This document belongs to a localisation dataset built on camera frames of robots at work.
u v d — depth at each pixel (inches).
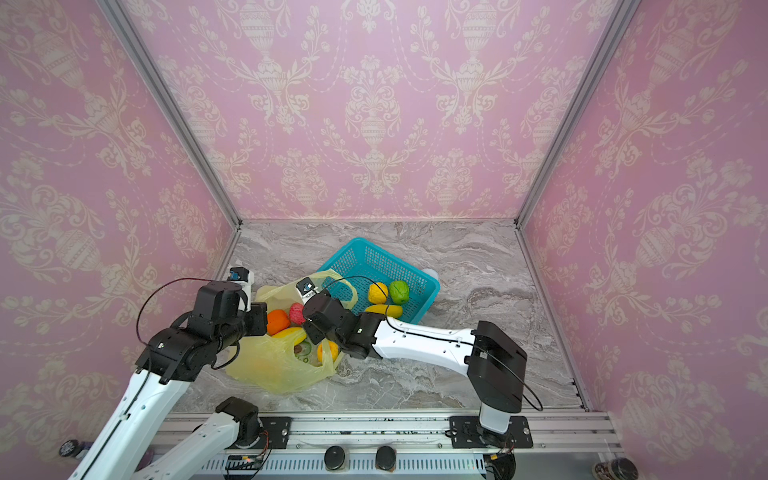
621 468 24.2
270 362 26.2
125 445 15.4
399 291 36.8
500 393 18.8
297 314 35.2
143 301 31.2
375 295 37.2
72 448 21.8
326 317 22.5
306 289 25.4
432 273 38.9
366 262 41.7
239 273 24.2
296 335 27.6
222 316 20.3
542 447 28.6
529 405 18.0
